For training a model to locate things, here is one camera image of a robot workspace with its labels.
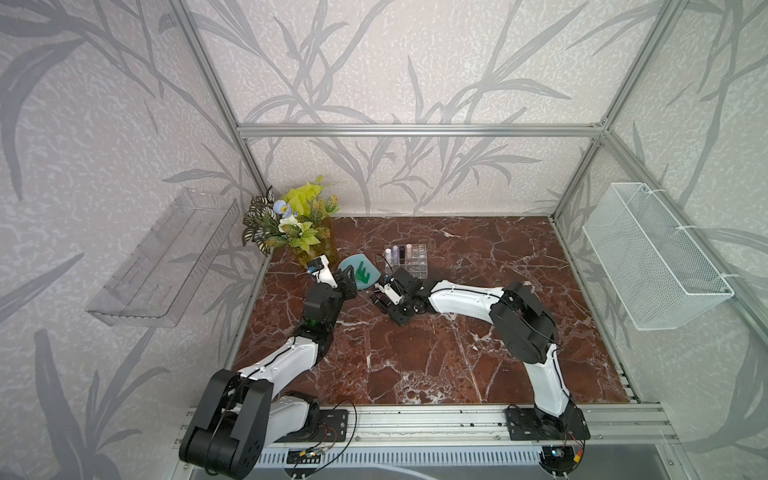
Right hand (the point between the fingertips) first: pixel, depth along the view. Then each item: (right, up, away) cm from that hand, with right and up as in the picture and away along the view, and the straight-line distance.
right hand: (395, 309), depth 94 cm
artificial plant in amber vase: (-28, +28, -6) cm, 40 cm away
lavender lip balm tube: (0, +17, +7) cm, 18 cm away
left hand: (-13, +14, -9) cm, 21 cm away
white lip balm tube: (-3, +16, +7) cm, 18 cm away
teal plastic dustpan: (-15, +15, +12) cm, 24 cm away
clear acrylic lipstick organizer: (+8, +13, +8) cm, 18 cm away
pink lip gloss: (+5, +18, +5) cm, 19 cm away
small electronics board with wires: (-21, -30, -24) cm, 44 cm away
